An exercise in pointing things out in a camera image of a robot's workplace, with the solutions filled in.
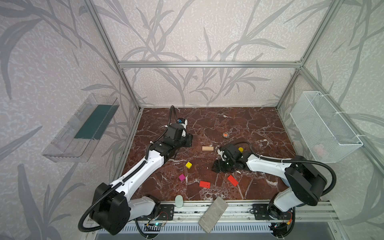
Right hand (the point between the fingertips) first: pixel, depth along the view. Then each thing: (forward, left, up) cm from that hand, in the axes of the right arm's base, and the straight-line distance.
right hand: (214, 165), depth 87 cm
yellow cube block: (+1, +15, -2) cm, 15 cm away
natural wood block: (+13, +4, -3) cm, 14 cm away
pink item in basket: (+1, -51, +17) cm, 54 cm away
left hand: (+12, +13, +17) cm, 24 cm away
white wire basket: (0, -46, +30) cm, 55 cm away
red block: (-10, +6, -3) cm, 12 cm away
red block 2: (-8, -10, -3) cm, 14 cm away
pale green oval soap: (-19, +19, -1) cm, 27 cm away
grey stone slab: (-25, +2, +1) cm, 25 cm away
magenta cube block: (-6, +19, -2) cm, 20 cm away
